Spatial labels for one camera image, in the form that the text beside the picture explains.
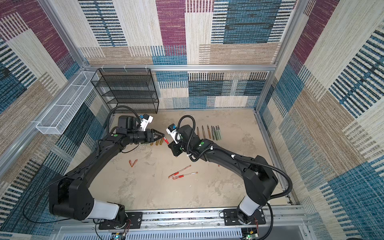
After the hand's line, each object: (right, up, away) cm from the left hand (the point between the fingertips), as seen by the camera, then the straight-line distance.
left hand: (162, 134), depth 79 cm
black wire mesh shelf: (-29, +30, +30) cm, 51 cm away
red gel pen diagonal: (+3, -25, +8) cm, 26 cm away
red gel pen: (+2, -3, +1) cm, 4 cm away
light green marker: (+34, -1, +26) cm, 43 cm away
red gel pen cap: (-22, -19, +14) cm, 32 cm away
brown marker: (+27, 0, +29) cm, 40 cm away
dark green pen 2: (+32, -1, +27) cm, 42 cm away
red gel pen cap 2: (-20, -18, +15) cm, 30 cm away
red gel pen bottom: (+10, -24, +8) cm, 28 cm away
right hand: (+4, -7, +1) cm, 8 cm away
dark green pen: (+30, -2, +26) cm, 40 cm away
